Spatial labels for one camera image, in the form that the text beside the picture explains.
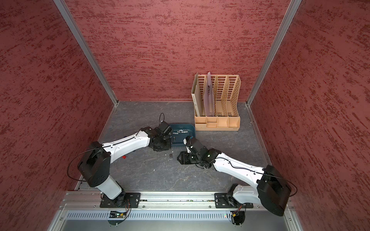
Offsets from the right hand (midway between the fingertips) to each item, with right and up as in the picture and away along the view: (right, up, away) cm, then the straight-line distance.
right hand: (180, 162), depth 79 cm
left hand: (-9, +5, +7) cm, 12 cm away
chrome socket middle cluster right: (-7, 0, +11) cm, 13 cm away
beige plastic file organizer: (+33, +45, +28) cm, 63 cm away
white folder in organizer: (+9, +38, +8) cm, 40 cm away
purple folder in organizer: (+17, +38, +11) cm, 43 cm away
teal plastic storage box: (-1, +14, +21) cm, 26 cm away
